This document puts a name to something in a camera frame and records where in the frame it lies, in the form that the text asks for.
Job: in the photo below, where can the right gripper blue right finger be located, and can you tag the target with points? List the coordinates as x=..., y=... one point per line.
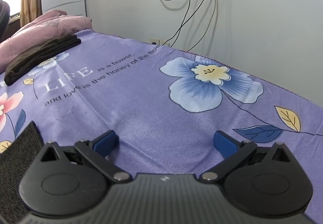
x=235, y=154

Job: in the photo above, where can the folded dark brown garment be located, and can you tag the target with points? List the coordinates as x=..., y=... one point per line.
x=35, y=55

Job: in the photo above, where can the pink quilt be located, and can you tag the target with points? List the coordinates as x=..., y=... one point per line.
x=52, y=24

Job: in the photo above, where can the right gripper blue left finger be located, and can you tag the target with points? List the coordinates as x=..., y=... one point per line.
x=94, y=154

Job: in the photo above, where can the purple floral bed sheet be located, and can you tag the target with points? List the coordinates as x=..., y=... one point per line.
x=164, y=104

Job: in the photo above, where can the wall power socket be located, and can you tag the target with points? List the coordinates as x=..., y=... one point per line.
x=159, y=42

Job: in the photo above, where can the dark grey tweed pants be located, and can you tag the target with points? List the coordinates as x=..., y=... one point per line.
x=15, y=161

